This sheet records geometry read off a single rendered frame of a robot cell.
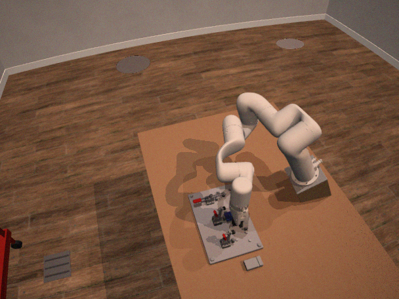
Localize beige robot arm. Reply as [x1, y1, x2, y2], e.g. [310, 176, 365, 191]
[215, 92, 322, 213]

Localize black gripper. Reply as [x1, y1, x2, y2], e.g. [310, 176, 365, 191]
[229, 203, 248, 228]

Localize black toggle clamp with red handle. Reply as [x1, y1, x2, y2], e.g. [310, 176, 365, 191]
[220, 230, 235, 248]

